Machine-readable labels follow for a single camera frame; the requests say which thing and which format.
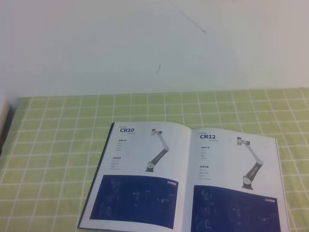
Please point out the beige object at left edge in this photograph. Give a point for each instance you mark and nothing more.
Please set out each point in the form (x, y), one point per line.
(4, 110)

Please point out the robot catalogue book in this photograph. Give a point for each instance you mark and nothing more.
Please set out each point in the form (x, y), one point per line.
(167, 177)

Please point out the green checked tablecloth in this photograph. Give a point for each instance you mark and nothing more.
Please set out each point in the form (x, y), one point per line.
(54, 144)

